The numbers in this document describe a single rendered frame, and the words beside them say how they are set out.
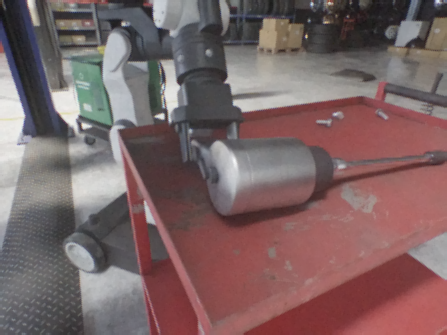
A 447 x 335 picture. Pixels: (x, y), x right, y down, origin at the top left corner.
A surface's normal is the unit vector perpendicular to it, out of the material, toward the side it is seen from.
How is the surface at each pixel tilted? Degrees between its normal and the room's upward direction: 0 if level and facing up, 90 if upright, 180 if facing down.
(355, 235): 0
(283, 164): 46
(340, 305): 0
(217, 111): 54
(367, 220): 0
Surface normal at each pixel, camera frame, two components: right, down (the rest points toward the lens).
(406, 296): 0.03, -0.88
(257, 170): 0.39, -0.12
